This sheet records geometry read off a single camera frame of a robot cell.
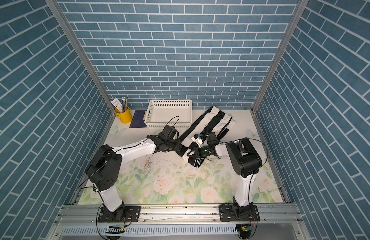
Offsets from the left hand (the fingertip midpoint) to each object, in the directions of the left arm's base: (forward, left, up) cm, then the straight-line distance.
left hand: (183, 146), depth 91 cm
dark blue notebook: (+27, +36, -7) cm, 45 cm away
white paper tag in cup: (+31, +48, +7) cm, 58 cm away
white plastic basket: (+35, +6, -6) cm, 36 cm away
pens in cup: (+30, +43, +7) cm, 53 cm away
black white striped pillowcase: (+27, -23, -5) cm, 36 cm away
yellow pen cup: (+26, +43, -2) cm, 50 cm away
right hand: (-3, -5, -6) cm, 8 cm away
